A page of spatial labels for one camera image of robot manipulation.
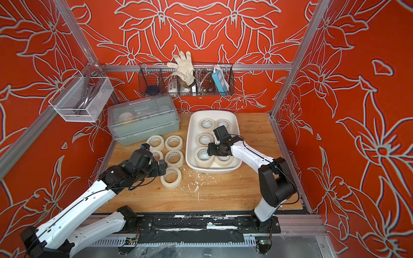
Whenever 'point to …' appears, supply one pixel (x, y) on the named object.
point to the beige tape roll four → (199, 135)
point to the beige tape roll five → (206, 124)
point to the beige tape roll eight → (173, 158)
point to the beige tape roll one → (173, 148)
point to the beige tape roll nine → (176, 184)
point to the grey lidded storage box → (134, 122)
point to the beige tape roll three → (203, 164)
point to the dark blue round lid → (152, 89)
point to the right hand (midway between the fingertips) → (231, 148)
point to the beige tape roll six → (223, 122)
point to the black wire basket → (161, 79)
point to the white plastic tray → (192, 130)
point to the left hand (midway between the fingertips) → (181, 149)
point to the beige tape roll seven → (156, 142)
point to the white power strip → (172, 88)
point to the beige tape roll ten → (224, 163)
